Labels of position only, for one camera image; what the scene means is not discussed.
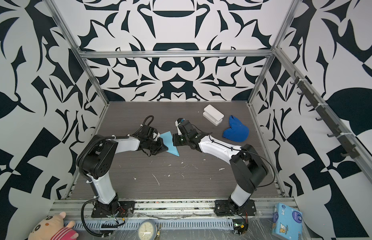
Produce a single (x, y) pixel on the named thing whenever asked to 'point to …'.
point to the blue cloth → (237, 132)
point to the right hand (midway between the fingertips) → (172, 138)
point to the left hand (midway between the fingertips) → (169, 146)
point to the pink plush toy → (52, 227)
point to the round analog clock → (146, 230)
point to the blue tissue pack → (287, 223)
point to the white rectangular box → (213, 115)
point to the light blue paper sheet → (167, 140)
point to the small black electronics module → (239, 226)
